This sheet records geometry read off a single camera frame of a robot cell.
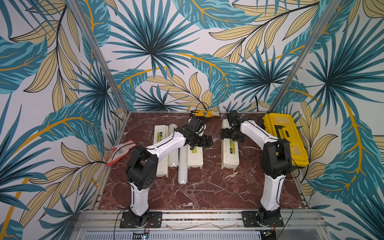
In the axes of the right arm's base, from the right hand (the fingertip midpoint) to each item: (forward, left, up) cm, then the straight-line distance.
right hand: (229, 138), depth 97 cm
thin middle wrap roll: (-17, +30, -3) cm, 35 cm away
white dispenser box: (+4, +45, +2) cm, 45 cm away
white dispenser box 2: (-13, +23, 0) cm, 26 cm away
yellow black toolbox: (+1, -31, +10) cm, 32 cm away
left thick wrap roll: (-12, +36, -2) cm, 38 cm away
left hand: (-8, +16, +5) cm, 18 cm away
